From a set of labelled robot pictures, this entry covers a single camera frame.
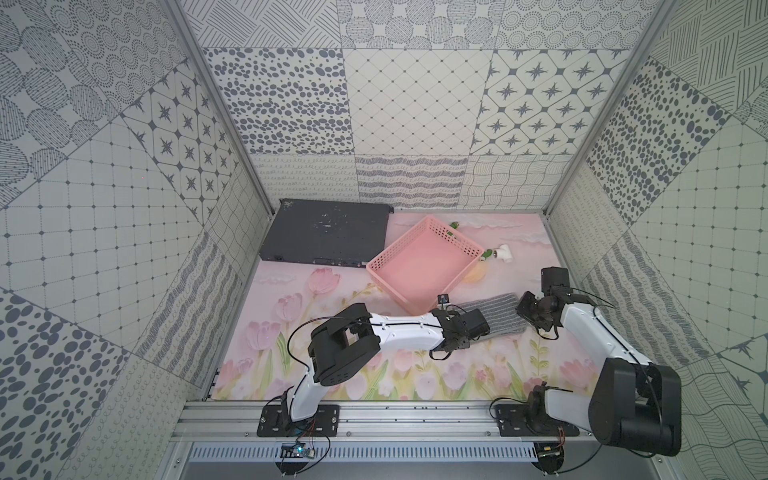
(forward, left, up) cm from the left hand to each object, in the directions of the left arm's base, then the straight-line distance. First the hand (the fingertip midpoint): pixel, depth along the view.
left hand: (460, 328), depth 87 cm
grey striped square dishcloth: (+6, -14, -2) cm, 15 cm away
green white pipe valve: (+29, -19, 0) cm, 34 cm away
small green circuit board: (-30, +42, -3) cm, 52 cm away
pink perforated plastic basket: (+22, +10, -1) cm, 24 cm away
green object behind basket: (+44, -3, -1) cm, 44 cm away
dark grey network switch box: (+36, +46, +1) cm, 59 cm away
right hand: (+4, -19, +2) cm, 19 cm away
